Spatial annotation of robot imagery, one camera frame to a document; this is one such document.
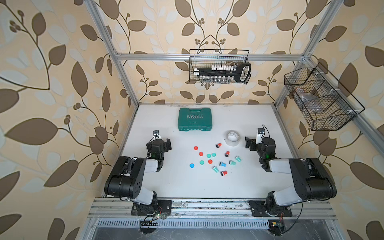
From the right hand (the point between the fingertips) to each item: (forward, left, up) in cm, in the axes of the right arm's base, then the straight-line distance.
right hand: (254, 137), depth 94 cm
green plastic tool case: (+17, +38, -1) cm, 42 cm away
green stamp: (-12, +12, -5) cm, 17 cm away
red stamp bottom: (-20, +22, -4) cm, 31 cm away
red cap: (-7, +35, -5) cm, 36 cm away
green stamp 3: (-18, +26, -5) cm, 32 cm away
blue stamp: (-15, +22, -5) cm, 27 cm away
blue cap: (-15, +40, -6) cm, 43 cm away
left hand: (+1, +62, +1) cm, 62 cm away
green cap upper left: (-8, +30, -6) cm, 32 cm away
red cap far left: (-3, +38, -5) cm, 38 cm away
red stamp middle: (-9, +18, -4) cm, 21 cm away
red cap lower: (-12, +29, -6) cm, 32 cm away
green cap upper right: (-8, +27, -6) cm, 28 cm away
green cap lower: (-12, +34, -7) cm, 37 cm away
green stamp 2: (-14, +16, -5) cm, 22 cm away
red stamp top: (-2, +23, -5) cm, 23 cm away
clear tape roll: (+4, +12, -6) cm, 14 cm away
